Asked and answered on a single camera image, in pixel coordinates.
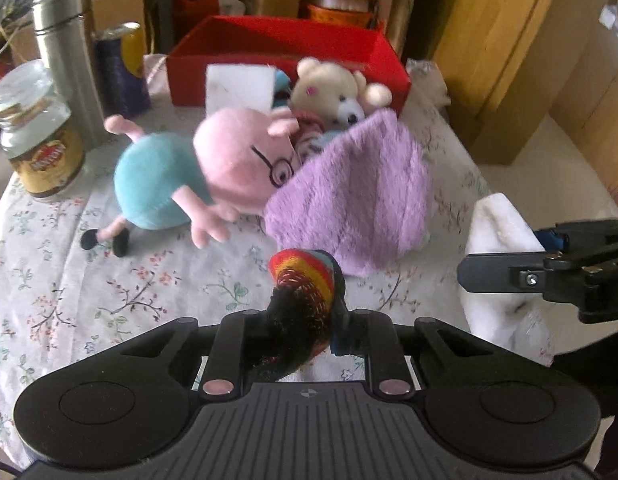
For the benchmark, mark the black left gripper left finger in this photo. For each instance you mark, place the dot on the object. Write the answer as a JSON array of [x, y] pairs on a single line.
[[223, 374]]

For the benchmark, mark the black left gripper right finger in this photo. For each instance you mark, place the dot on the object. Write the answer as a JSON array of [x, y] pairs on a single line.
[[375, 339]]

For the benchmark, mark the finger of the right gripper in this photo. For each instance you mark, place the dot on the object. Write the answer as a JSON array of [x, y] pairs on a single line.
[[505, 271], [578, 235]]

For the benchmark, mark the white soft cloth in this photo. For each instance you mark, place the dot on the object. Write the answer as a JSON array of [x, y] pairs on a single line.
[[511, 321]]

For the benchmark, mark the rainbow striped black sock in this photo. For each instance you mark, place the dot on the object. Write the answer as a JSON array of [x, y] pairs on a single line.
[[308, 286]]

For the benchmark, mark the purple knitted cloth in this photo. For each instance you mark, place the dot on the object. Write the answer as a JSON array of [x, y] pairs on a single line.
[[365, 199]]

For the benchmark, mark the pink pig plush toy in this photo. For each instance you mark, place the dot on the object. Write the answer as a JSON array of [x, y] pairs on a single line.
[[232, 165]]

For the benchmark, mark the cream teddy bear plush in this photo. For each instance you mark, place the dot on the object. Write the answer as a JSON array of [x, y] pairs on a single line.
[[339, 97]]

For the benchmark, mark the white sponge block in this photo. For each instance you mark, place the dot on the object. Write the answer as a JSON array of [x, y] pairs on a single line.
[[239, 85]]

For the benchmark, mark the floral tablecloth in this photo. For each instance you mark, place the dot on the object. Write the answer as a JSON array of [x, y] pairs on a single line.
[[60, 303]]

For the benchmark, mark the wooden cabinet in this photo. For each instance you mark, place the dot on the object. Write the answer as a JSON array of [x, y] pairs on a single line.
[[505, 62]]

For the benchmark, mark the orange plastic basket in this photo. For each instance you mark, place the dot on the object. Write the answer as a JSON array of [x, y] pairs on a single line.
[[339, 12]]

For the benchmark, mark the glass coffee jar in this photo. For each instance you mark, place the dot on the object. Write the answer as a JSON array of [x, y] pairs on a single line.
[[37, 131]]

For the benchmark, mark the red cardboard box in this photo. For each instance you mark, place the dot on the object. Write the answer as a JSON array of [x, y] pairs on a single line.
[[280, 42]]

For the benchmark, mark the stainless steel thermos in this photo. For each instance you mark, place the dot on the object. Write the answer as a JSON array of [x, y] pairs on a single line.
[[64, 32]]

